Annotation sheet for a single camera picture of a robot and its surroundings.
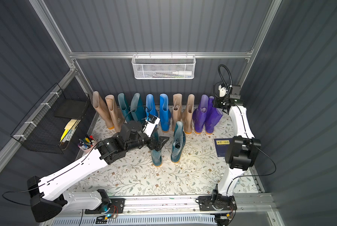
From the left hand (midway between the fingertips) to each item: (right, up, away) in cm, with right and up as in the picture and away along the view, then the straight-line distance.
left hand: (164, 136), depth 65 cm
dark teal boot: (-26, +16, +22) cm, 38 cm away
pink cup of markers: (-48, -7, +18) cm, 51 cm away
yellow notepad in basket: (-52, +4, +10) cm, 53 cm away
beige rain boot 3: (+13, +11, +18) cm, 25 cm away
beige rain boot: (-41, +17, +21) cm, 50 cm away
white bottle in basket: (+11, +39, +28) cm, 49 cm away
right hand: (+32, +20, +23) cm, 44 cm away
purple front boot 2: (+30, +10, +21) cm, 38 cm away
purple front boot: (+22, +11, +24) cm, 35 cm away
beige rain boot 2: (+7, +14, +17) cm, 23 cm away
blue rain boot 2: (0, +12, +19) cm, 23 cm away
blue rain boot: (-11, +17, +31) cm, 37 cm away
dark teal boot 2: (-17, +15, +19) cm, 30 cm away
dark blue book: (+39, -10, +31) cm, 51 cm away
